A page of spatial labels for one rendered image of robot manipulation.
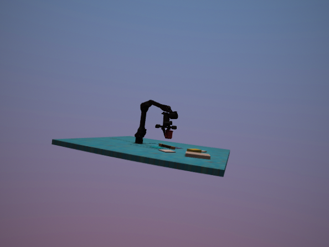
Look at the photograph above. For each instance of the dark red cup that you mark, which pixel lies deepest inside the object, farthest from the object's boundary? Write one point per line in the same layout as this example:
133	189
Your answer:
168	134

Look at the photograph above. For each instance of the beige flat rectangular slab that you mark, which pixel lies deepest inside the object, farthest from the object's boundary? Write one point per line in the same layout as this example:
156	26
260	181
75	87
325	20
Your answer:
198	155

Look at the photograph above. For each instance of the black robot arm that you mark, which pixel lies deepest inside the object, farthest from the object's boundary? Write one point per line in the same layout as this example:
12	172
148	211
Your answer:
144	108

